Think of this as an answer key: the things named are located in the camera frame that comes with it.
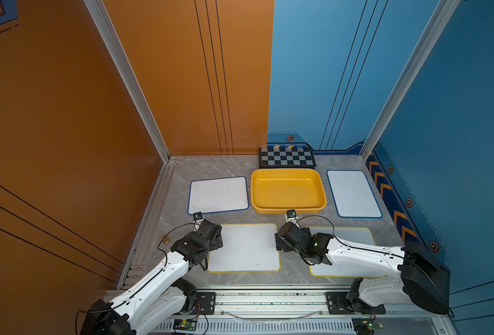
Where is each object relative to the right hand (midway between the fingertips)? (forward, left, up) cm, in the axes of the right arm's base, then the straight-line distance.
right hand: (285, 236), depth 85 cm
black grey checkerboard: (+46, -5, -1) cm, 47 cm away
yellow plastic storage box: (+26, +2, -5) cm, 27 cm away
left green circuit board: (-29, +37, -7) cm, 47 cm away
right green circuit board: (-29, -26, -7) cm, 39 cm away
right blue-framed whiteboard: (+25, -37, -6) cm, 46 cm away
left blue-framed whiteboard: (+24, +32, -5) cm, 41 cm away
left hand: (0, +31, 0) cm, 31 cm away
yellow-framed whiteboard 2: (-11, -17, +25) cm, 32 cm away
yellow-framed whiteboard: (-2, +16, -7) cm, 18 cm away
